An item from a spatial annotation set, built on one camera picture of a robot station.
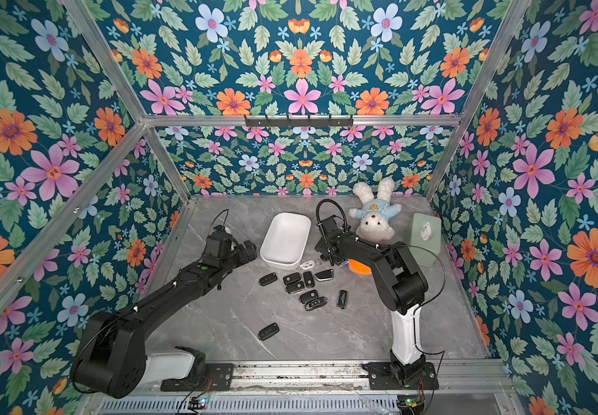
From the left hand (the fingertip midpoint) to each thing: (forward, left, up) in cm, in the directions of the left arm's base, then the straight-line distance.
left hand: (250, 247), depth 89 cm
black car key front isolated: (-25, -6, -11) cm, 28 cm away
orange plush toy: (-9, -38, -4) cm, 39 cm away
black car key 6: (-11, -15, -11) cm, 22 cm away
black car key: (-7, -5, -11) cm, 14 cm away
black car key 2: (-8, -13, -11) cm, 19 cm away
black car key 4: (-15, -19, -11) cm, 27 cm away
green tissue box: (+2, -64, -4) cm, 64 cm away
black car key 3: (-8, -20, -11) cm, 24 cm away
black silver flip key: (-7, -26, -11) cm, 29 cm away
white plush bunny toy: (+15, -49, -3) cm, 51 cm away
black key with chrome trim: (-18, -22, -10) cm, 30 cm away
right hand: (+4, -27, -10) cm, 29 cm away
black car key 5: (-17, -31, -12) cm, 37 cm away
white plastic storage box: (+9, -11, -11) cm, 18 cm away
